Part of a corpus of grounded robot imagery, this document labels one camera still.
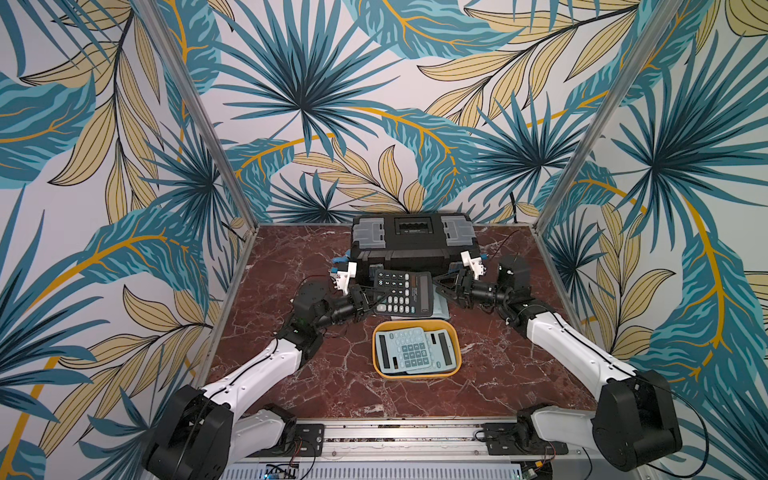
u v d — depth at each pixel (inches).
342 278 28.3
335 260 42.3
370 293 28.0
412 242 36.5
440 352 33.6
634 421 16.1
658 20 27.3
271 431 23.9
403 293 28.5
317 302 23.3
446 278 28.8
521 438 26.3
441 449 28.8
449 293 27.3
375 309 27.5
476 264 29.9
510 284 25.2
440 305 36.5
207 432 15.4
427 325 34.8
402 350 32.8
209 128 34.9
